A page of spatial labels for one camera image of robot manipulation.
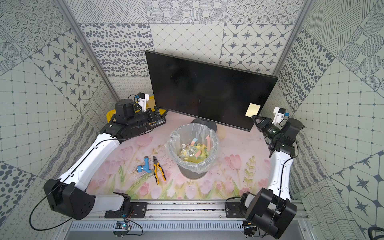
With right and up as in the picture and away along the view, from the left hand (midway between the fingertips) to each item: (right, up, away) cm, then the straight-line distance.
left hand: (161, 107), depth 73 cm
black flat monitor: (+33, +11, +28) cm, 45 cm away
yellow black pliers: (-7, -34, +15) cm, 37 cm away
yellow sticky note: (+46, -1, 0) cm, 46 cm away
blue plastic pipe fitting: (-13, -34, +14) cm, 39 cm away
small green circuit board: (-18, -57, -3) cm, 60 cm away
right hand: (+45, -5, 0) cm, 46 cm away
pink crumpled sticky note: (+24, -17, 0) cm, 30 cm away
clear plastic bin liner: (+16, -22, +13) cm, 31 cm away
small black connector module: (+44, -60, -2) cm, 74 cm away
